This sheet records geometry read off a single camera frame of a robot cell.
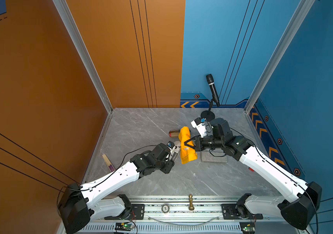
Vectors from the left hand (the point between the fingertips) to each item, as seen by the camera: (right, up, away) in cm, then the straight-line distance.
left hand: (171, 159), depth 79 cm
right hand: (+8, +11, -9) cm, 16 cm away
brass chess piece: (+11, -23, -5) cm, 26 cm away
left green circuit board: (-24, -31, -8) cm, 40 cm away
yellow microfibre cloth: (+8, +6, -11) cm, 15 cm away
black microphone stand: (+30, +26, +36) cm, 54 cm away
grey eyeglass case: (+20, +7, -18) cm, 27 cm away
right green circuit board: (+38, -31, -8) cm, 50 cm away
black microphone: (+30, +40, +20) cm, 54 cm away
